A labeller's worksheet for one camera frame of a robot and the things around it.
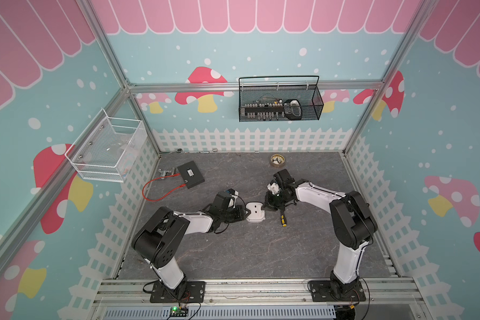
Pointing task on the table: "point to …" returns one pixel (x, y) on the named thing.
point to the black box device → (190, 174)
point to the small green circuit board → (178, 311)
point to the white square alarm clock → (256, 214)
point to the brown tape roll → (277, 160)
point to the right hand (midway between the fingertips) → (261, 206)
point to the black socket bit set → (289, 108)
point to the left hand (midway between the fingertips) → (248, 215)
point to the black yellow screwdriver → (283, 221)
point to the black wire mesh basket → (272, 98)
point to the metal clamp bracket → (163, 172)
